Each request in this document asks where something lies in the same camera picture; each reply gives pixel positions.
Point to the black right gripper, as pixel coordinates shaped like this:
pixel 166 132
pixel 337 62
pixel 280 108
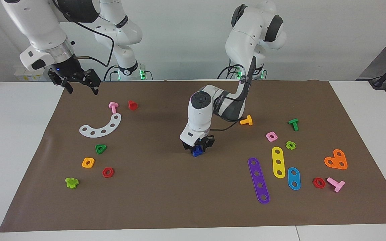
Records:
pixel 74 75

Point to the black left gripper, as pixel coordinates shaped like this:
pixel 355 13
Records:
pixel 208 140

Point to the blue toy bolt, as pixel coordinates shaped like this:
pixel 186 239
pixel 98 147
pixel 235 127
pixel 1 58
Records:
pixel 197 147

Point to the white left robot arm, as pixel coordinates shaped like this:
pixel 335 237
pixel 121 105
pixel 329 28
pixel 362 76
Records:
pixel 201 113

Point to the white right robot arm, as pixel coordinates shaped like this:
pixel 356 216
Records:
pixel 35 23

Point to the small pink toy bolt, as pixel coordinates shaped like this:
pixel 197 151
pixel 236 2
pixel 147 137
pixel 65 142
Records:
pixel 113 107

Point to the white curved five-hole plate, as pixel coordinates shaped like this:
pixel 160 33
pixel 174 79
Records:
pixel 98 133

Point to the brown table mat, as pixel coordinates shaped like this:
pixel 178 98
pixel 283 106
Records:
pixel 179 194

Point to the red toy bolt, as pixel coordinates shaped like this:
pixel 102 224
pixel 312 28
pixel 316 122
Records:
pixel 132 105

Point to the white box with yellow label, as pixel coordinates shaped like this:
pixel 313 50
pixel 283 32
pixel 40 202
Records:
pixel 28 77

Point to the orange toy bolt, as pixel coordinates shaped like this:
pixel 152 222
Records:
pixel 247 121

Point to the green triangular nut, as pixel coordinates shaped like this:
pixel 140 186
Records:
pixel 104 147

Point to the purple four-hole plate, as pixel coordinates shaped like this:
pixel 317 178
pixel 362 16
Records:
pixel 258 179

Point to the pink square nut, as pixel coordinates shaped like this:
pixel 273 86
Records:
pixel 267 135

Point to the orange square nut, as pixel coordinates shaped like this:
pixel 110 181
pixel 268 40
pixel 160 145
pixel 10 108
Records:
pixel 92 160

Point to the yellow three-hole plate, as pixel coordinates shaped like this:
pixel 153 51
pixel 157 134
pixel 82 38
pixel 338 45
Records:
pixel 278 157

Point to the red hexagonal nut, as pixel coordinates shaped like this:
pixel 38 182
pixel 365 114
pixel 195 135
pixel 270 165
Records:
pixel 315 183
pixel 104 173

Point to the lime cross-head bolt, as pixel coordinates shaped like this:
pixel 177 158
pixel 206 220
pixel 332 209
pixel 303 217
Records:
pixel 71 183

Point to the lime cross-shaped nut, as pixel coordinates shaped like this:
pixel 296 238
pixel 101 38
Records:
pixel 293 146

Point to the green toy bolt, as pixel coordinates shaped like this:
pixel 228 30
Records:
pixel 294 124

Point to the blue two-hole plate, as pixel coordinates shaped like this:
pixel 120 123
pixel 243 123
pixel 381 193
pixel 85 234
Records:
pixel 294 178

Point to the orange heart-shaped plate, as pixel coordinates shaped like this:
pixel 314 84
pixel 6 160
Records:
pixel 335 160

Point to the large pink toy bolt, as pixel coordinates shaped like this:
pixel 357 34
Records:
pixel 337 185

